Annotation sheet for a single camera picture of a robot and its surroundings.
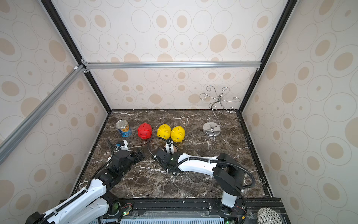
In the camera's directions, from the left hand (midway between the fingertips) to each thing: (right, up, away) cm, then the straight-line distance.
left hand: (144, 149), depth 81 cm
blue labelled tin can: (-19, +13, +15) cm, 28 cm away
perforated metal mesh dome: (+65, -32, -11) cm, 73 cm away
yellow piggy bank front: (+19, +8, +12) cm, 24 cm away
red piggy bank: (-3, +10, +13) cm, 17 cm away
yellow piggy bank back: (+10, +10, +14) cm, 20 cm away
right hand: (+16, -4, +5) cm, 17 cm away
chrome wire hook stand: (+46, +11, +24) cm, 53 cm away
